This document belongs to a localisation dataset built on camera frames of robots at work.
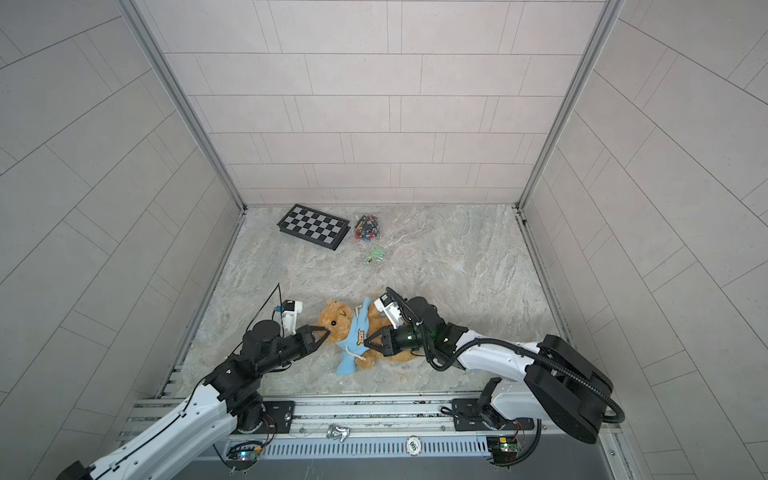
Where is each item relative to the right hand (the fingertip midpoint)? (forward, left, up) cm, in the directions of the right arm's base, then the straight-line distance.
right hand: (367, 352), depth 73 cm
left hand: (+6, +8, -1) cm, 10 cm away
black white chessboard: (+47, +20, -3) cm, 51 cm away
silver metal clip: (-15, +8, -8) cm, 19 cm away
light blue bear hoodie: (+2, +3, 0) cm, 4 cm away
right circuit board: (-20, -31, -11) cm, 38 cm away
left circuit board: (-17, +27, -5) cm, 32 cm away
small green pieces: (+36, -2, -8) cm, 37 cm away
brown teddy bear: (+8, +7, +3) cm, 11 cm away
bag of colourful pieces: (+46, +1, -5) cm, 46 cm away
